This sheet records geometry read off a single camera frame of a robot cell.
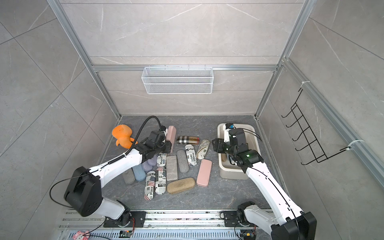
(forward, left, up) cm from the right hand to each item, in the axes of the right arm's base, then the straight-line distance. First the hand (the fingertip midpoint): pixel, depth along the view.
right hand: (218, 141), depth 77 cm
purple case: (-6, +42, -18) cm, 46 cm away
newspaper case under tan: (0, +34, -18) cm, 39 cm away
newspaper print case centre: (+2, +15, -18) cm, 24 cm away
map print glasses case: (+7, +7, -18) cm, 21 cm away
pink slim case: (+8, +27, -6) cm, 29 cm away
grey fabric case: (-2, +20, -18) cm, 27 cm away
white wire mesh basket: (+46, +24, +8) cm, 53 cm away
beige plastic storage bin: (-13, -4, -6) cm, 15 cm away
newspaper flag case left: (-16, +38, -19) cm, 46 cm away
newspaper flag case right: (-16, +32, -19) cm, 41 cm away
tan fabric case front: (-16, +20, -19) cm, 32 cm away
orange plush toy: (+19, +62, -15) cm, 67 cm away
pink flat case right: (-9, +7, -21) cm, 24 cm away
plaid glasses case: (+14, +17, -19) cm, 29 cm away
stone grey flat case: (-6, +27, -19) cm, 33 cm away
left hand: (+6, +26, -8) cm, 28 cm away
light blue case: (-9, +45, -18) cm, 50 cm away
